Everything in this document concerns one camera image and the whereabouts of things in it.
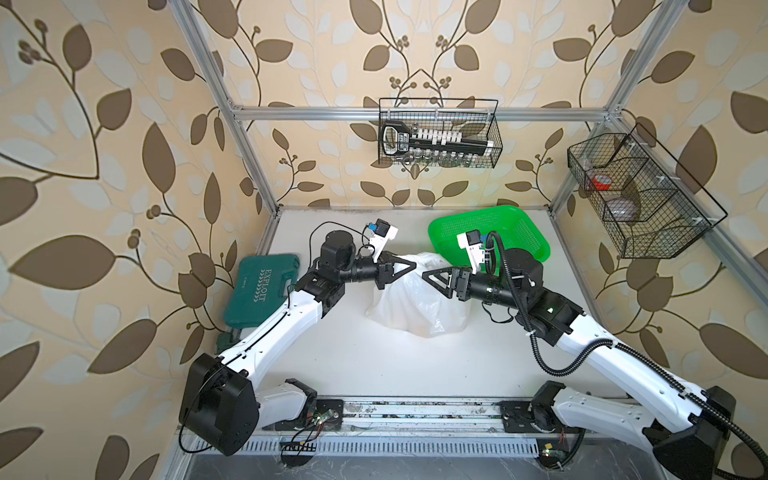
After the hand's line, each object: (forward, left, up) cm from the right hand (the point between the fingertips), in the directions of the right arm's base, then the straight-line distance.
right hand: (427, 275), depth 66 cm
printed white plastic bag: (-1, +3, -11) cm, 11 cm away
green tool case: (+14, +50, -25) cm, 58 cm away
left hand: (+4, +4, -1) cm, 6 cm away
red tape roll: (+26, -50, +3) cm, 57 cm away
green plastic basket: (+37, -37, -27) cm, 59 cm away
